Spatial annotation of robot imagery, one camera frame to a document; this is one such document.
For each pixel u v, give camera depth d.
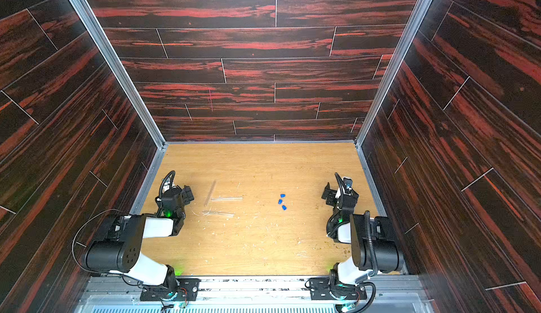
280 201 0.96
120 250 0.50
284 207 0.95
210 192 1.00
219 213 0.94
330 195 0.82
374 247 0.42
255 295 0.72
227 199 0.99
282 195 0.98
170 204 0.72
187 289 0.73
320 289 0.73
